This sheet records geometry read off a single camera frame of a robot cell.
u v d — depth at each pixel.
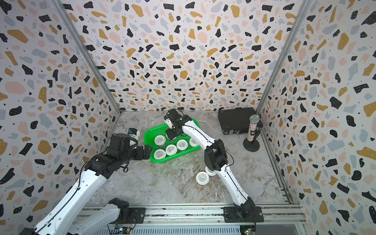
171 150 0.90
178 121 0.72
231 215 0.73
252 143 1.00
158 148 0.90
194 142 0.95
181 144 0.93
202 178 0.80
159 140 0.95
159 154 0.89
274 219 0.74
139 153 0.66
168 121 0.90
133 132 0.65
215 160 0.62
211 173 0.82
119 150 0.54
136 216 0.73
